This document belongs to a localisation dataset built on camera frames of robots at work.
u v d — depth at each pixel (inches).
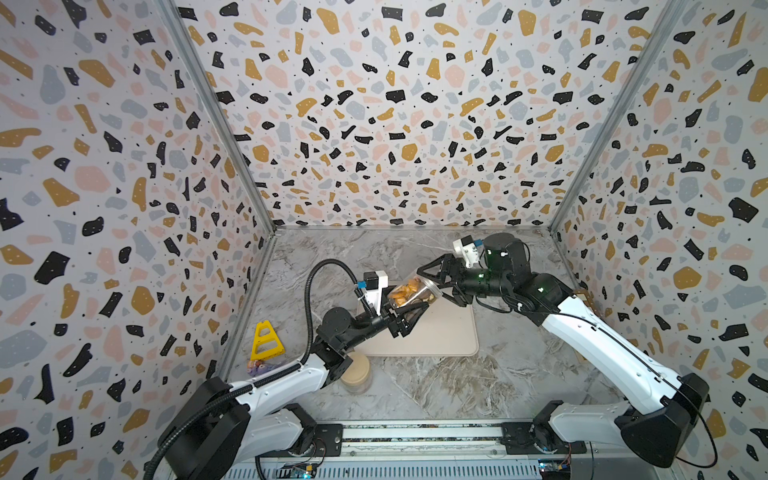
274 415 23.0
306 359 21.9
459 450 28.8
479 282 23.3
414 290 26.2
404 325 24.5
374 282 24.2
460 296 24.8
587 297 39.0
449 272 23.8
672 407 15.3
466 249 26.1
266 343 35.4
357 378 29.0
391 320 24.3
